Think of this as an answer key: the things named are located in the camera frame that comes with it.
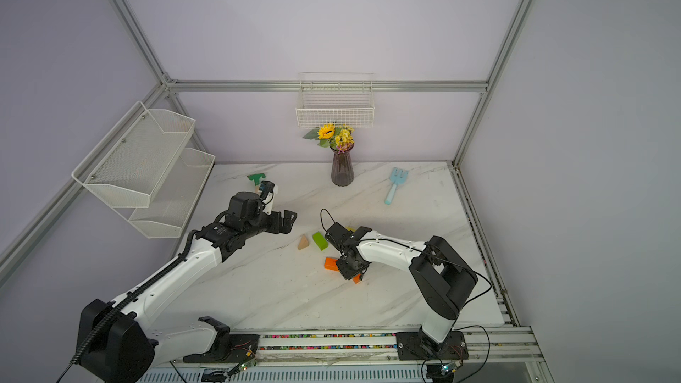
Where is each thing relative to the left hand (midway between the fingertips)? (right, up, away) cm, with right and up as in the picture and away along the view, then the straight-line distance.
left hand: (282, 216), depth 83 cm
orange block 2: (+24, -19, -3) cm, 30 cm away
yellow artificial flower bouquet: (+18, +27, +12) cm, 34 cm away
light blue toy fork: (+43, +14, +31) cm, 55 cm away
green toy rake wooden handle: (-19, +13, +31) cm, 39 cm away
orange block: (+15, -17, +6) cm, 23 cm away
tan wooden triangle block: (+5, -11, +11) cm, 16 cm away
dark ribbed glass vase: (+18, +16, +25) cm, 35 cm away
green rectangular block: (+11, -11, +13) cm, 20 cm away
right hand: (+24, -19, +5) cm, 31 cm away
